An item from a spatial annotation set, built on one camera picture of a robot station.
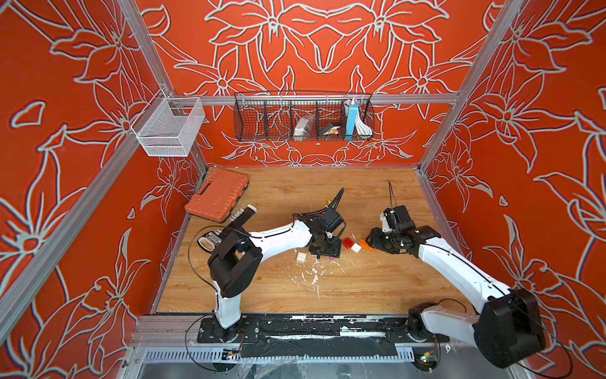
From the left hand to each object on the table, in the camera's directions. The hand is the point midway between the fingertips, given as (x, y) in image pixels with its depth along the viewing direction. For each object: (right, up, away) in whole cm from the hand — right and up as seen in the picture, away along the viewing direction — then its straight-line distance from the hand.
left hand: (336, 251), depth 85 cm
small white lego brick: (+9, 0, +5) cm, 10 cm away
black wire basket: (-26, +55, +16) cm, 62 cm away
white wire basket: (-67, +49, +9) cm, 84 cm away
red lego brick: (+6, +2, +7) cm, 9 cm away
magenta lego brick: (-2, -2, -3) cm, 4 cm away
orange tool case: (-50, +20, +17) cm, 56 cm away
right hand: (+11, +4, -2) cm, 12 cm away
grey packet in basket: (-12, +48, +7) cm, 50 cm away
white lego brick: (-13, -3, +3) cm, 14 cm away
